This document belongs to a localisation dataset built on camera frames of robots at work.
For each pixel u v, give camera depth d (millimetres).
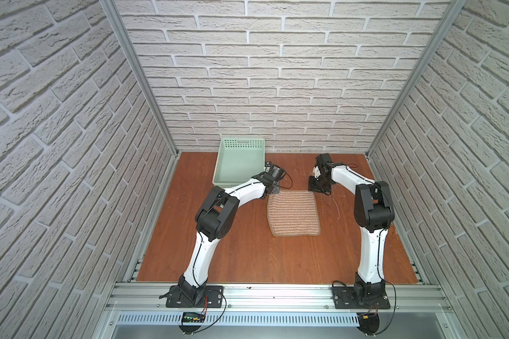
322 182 899
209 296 731
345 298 739
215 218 558
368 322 694
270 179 803
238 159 1166
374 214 575
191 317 723
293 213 950
